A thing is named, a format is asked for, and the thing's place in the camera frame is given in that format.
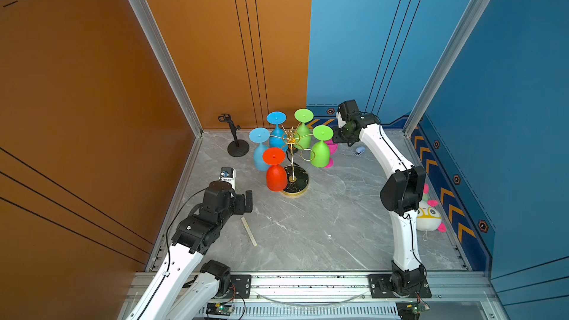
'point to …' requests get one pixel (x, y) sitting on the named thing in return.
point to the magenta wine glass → (333, 147)
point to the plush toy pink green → (428, 218)
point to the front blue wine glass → (259, 135)
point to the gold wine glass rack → (298, 178)
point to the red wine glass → (276, 178)
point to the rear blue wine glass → (278, 137)
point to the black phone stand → (238, 147)
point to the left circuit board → (219, 309)
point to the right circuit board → (410, 310)
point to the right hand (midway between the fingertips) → (337, 136)
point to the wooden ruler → (249, 231)
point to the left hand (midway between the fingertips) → (239, 188)
